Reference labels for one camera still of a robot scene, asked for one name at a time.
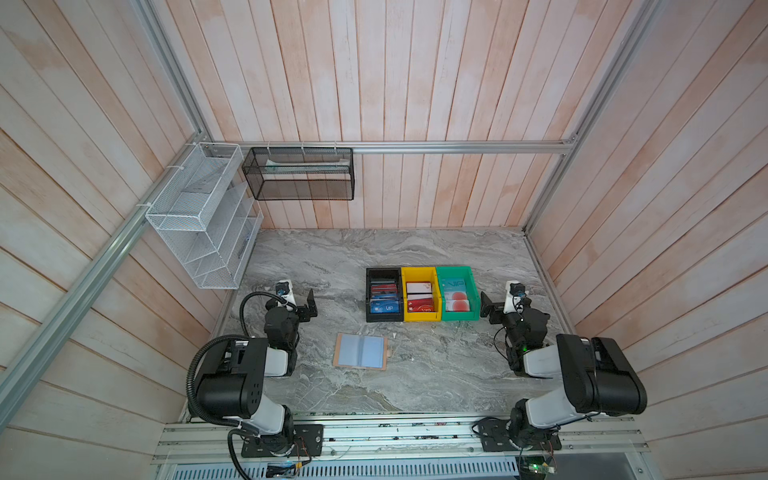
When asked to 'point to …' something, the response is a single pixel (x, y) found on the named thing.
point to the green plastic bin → (465, 272)
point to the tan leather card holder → (361, 351)
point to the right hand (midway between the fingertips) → (498, 290)
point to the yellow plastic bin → (421, 273)
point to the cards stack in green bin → (455, 295)
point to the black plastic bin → (380, 274)
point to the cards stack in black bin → (384, 297)
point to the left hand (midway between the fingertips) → (298, 294)
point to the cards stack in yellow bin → (419, 296)
